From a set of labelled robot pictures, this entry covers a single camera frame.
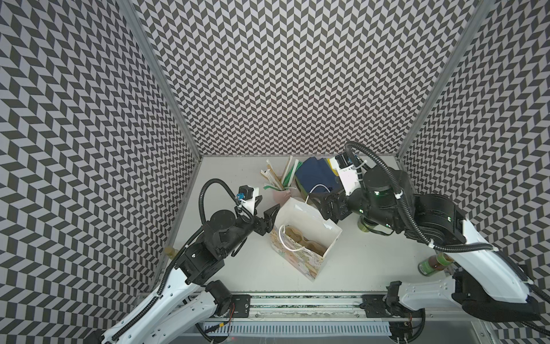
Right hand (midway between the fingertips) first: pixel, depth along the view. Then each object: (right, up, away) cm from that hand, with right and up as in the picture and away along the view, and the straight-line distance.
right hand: (326, 192), depth 55 cm
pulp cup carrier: (-1, -23, +25) cm, 34 cm away
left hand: (-15, -5, +10) cm, 19 cm away
